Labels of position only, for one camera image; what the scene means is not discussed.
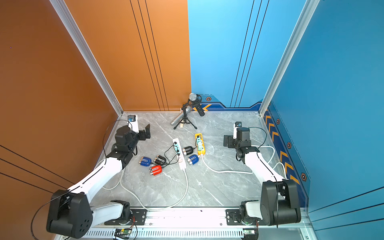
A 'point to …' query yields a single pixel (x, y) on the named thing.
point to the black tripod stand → (185, 120)
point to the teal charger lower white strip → (178, 150)
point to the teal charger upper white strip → (176, 146)
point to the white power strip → (182, 164)
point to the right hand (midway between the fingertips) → (232, 137)
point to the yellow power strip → (203, 151)
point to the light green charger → (200, 144)
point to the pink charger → (180, 159)
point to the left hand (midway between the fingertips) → (141, 122)
